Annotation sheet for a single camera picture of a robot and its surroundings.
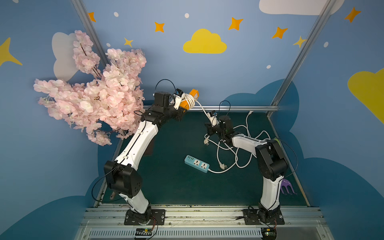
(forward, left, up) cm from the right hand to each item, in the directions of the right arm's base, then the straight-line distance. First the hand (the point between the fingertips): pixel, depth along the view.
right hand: (207, 122), depth 97 cm
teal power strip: (-24, +5, -12) cm, 27 cm away
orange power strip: (-7, +14, +21) cm, 27 cm away
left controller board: (-61, +30, -17) cm, 70 cm away
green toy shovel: (0, -50, -14) cm, 52 cm away
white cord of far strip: (+25, -37, -15) cm, 47 cm away
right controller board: (-57, -33, -17) cm, 68 cm away
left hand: (-6, +15, +18) cm, 24 cm away
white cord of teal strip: (-24, -16, -15) cm, 32 cm away
